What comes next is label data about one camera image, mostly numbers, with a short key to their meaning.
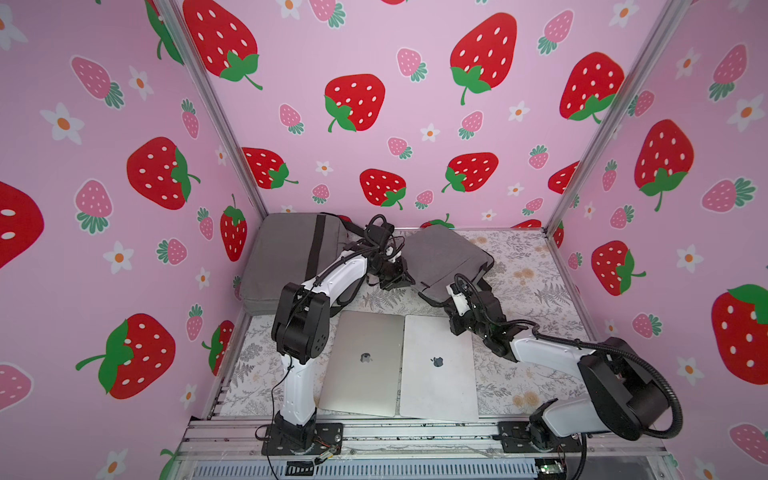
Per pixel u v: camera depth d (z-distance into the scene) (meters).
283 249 1.05
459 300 0.79
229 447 0.74
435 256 1.04
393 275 0.82
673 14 0.69
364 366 0.86
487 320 0.68
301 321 0.53
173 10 0.67
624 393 0.44
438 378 0.84
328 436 0.75
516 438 0.73
